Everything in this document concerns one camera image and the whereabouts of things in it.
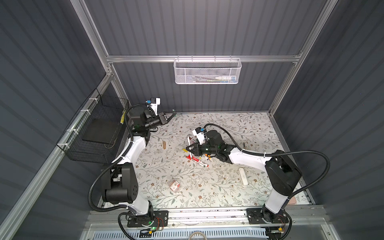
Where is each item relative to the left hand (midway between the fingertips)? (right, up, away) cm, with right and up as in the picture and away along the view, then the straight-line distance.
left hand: (175, 113), depth 78 cm
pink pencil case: (+61, -46, -1) cm, 76 cm away
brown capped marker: (+44, -20, +23) cm, 53 cm away
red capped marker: (+13, -29, +16) cm, 36 cm away
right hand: (+6, -20, +4) cm, 21 cm away
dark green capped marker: (+7, -19, +3) cm, 20 cm away
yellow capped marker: (+5, -20, +3) cm, 21 cm away
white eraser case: (+38, -36, +6) cm, 52 cm away
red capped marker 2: (+7, -27, +19) cm, 34 cm away
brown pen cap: (-11, -20, +24) cm, 33 cm away
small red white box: (-1, -41, +5) cm, 41 cm away
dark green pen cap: (-8, +7, +45) cm, 47 cm away
